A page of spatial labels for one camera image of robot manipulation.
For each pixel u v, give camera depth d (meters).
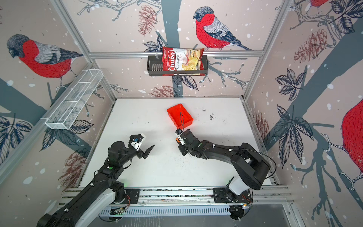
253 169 0.44
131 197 0.73
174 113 1.07
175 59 0.88
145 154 0.73
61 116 0.70
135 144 0.68
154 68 0.95
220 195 0.73
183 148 0.78
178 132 0.78
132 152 0.67
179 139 0.85
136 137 0.74
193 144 0.67
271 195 0.75
